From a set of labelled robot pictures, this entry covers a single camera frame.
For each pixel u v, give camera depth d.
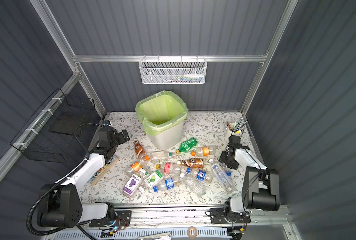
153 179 0.83
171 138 1.02
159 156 0.96
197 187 0.79
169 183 0.80
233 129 1.02
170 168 0.88
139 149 0.94
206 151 0.93
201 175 0.83
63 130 0.75
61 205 0.41
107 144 0.66
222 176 0.82
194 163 0.87
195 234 0.69
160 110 0.99
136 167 0.86
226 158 0.82
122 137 0.80
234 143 0.72
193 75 0.91
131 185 0.77
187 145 0.97
